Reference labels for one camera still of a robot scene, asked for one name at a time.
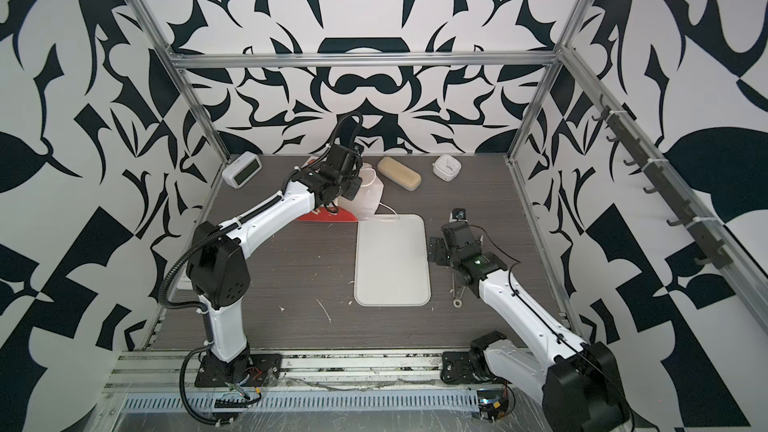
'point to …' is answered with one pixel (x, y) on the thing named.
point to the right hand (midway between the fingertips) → (449, 242)
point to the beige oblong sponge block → (398, 173)
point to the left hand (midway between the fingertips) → (349, 170)
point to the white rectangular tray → (391, 262)
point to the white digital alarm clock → (242, 170)
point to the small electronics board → (495, 403)
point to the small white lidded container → (446, 167)
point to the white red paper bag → (365, 205)
